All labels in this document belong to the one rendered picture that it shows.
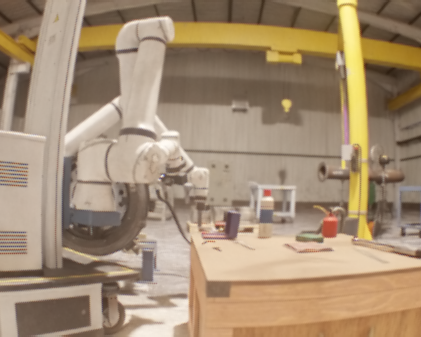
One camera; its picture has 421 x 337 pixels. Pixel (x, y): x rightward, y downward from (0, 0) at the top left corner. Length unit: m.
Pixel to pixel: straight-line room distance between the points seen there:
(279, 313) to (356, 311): 0.23
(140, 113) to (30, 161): 0.48
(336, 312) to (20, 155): 1.13
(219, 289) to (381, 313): 0.49
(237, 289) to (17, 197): 0.83
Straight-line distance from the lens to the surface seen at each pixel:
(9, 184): 1.35
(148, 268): 2.75
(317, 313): 0.99
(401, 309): 1.14
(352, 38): 5.65
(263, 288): 0.93
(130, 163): 1.43
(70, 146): 2.14
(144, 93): 1.53
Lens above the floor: 0.67
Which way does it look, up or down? 4 degrees up
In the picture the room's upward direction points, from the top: 2 degrees clockwise
